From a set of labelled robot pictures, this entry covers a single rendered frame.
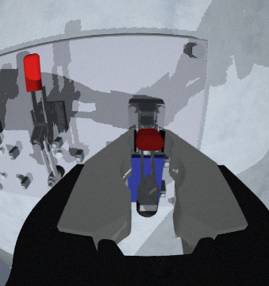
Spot blue rectangular plate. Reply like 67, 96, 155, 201
128, 149, 164, 203

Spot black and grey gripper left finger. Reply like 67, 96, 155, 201
5, 129, 136, 286

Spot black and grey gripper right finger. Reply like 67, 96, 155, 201
159, 129, 269, 264

